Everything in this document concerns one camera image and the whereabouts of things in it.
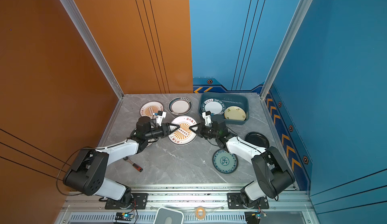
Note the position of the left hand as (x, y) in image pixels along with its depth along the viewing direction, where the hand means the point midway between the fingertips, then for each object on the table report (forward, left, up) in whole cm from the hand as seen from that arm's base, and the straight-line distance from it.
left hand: (179, 127), depth 83 cm
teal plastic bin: (+35, -35, -14) cm, 52 cm away
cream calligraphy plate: (+21, -36, -13) cm, 44 cm away
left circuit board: (-39, +23, -17) cm, 48 cm away
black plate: (+2, -48, -14) cm, 50 cm away
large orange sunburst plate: (-5, -3, 0) cm, 6 cm away
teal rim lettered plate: (+29, -23, -15) cm, 39 cm away
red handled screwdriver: (-16, +26, -16) cm, 34 cm away
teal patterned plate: (-14, -26, -15) cm, 33 cm away
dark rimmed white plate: (+29, +4, -15) cm, 33 cm away
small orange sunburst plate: (+27, +26, -16) cm, 41 cm away
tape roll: (-37, -10, -16) cm, 42 cm away
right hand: (-2, -5, +1) cm, 5 cm away
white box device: (-39, +2, -11) cm, 41 cm away
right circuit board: (-38, -39, -15) cm, 57 cm away
